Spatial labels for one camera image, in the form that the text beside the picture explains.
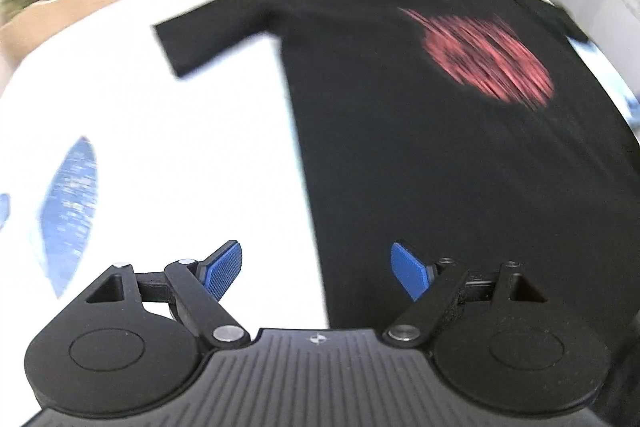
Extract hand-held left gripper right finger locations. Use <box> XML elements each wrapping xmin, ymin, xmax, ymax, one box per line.
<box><xmin>381</xmin><ymin>241</ymin><xmax>549</xmax><ymax>350</ymax></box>

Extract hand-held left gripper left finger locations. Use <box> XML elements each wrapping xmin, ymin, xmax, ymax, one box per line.
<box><xmin>85</xmin><ymin>240</ymin><xmax>252</xmax><ymax>350</ymax></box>

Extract black t-shirt with red print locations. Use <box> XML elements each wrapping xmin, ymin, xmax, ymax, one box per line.
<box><xmin>151</xmin><ymin>0</ymin><xmax>640</xmax><ymax>425</ymax></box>

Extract white blue-patterned tablecloth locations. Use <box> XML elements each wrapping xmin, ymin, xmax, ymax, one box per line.
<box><xmin>0</xmin><ymin>0</ymin><xmax>640</xmax><ymax>333</ymax></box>

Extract light wooden side cabinet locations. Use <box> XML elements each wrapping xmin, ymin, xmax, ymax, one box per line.
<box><xmin>0</xmin><ymin>0</ymin><xmax>167</xmax><ymax>75</ymax></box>

